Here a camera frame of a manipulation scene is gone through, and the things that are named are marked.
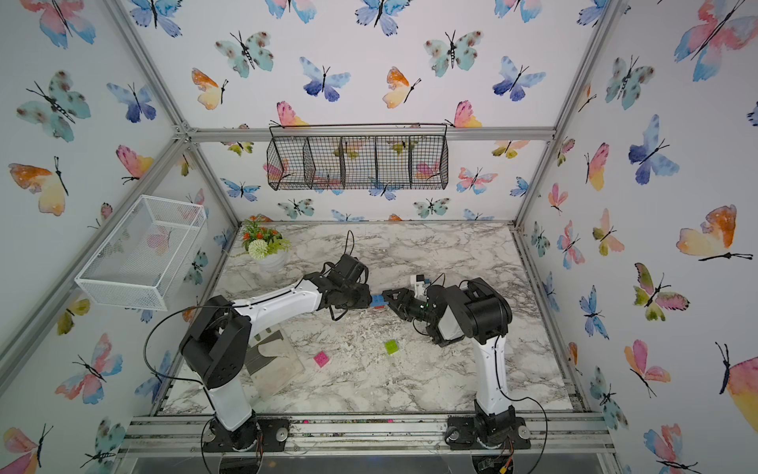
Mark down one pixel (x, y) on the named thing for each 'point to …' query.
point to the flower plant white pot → (265, 244)
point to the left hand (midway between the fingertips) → (373, 297)
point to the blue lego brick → (378, 300)
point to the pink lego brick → (321, 358)
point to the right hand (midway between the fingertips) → (386, 296)
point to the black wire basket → (358, 157)
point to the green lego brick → (392, 347)
